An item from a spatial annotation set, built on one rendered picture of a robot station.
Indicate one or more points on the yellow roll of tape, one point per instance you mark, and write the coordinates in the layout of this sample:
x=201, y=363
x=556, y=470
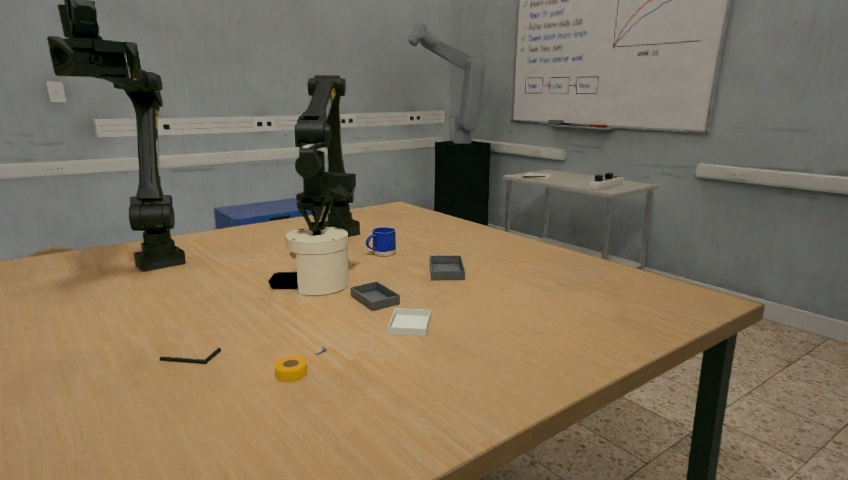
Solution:
x=296, y=373

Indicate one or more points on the blue mug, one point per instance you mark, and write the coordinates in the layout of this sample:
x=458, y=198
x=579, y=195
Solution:
x=384, y=245

